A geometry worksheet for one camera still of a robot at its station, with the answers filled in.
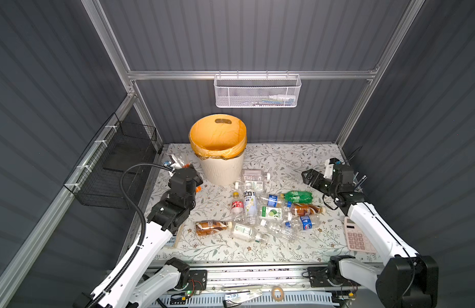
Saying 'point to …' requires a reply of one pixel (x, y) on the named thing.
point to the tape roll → (273, 294)
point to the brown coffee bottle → (304, 210)
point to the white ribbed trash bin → (223, 172)
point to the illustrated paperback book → (171, 242)
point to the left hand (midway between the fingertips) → (190, 169)
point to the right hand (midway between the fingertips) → (313, 176)
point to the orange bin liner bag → (216, 136)
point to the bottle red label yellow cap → (237, 212)
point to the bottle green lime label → (274, 213)
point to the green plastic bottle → (299, 197)
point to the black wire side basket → (97, 179)
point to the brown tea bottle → (205, 228)
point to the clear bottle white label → (257, 185)
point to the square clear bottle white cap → (255, 174)
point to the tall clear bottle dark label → (250, 205)
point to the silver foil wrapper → (236, 298)
